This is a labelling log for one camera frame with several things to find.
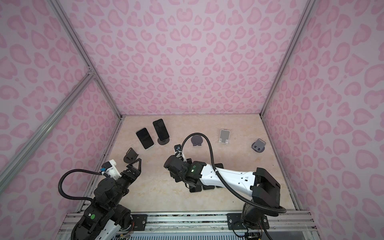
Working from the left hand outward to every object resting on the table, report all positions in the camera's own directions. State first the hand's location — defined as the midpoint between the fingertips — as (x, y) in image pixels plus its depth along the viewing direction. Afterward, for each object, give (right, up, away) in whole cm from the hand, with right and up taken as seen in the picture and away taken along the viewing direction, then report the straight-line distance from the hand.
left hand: (137, 161), depth 72 cm
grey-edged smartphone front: (+35, -17, +12) cm, 41 cm away
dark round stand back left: (+5, +6, +31) cm, 32 cm away
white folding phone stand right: (+47, +10, +30) cm, 56 cm away
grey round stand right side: (+69, +4, +27) cm, 74 cm away
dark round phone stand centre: (+28, +7, +34) cm, 45 cm away
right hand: (+18, -3, +6) cm, 19 cm away
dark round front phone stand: (-13, -1, +21) cm, 24 cm away
